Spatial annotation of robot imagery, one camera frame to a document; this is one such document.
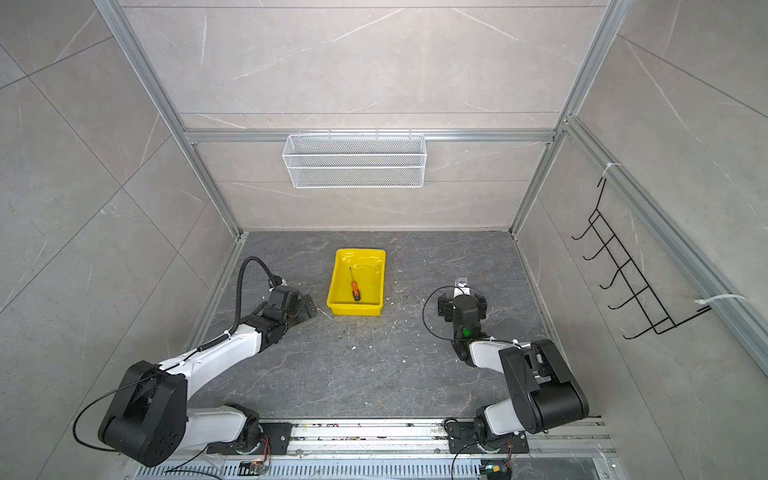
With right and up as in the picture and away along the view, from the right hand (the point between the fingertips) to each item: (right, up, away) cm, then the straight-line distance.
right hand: (460, 291), depth 93 cm
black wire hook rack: (+32, -1, -34) cm, 47 cm away
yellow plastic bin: (-31, +6, +15) cm, 35 cm away
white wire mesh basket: (-35, +44, +8) cm, 57 cm away
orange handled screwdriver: (-35, 0, +8) cm, 36 cm away
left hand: (-50, -2, -3) cm, 50 cm away
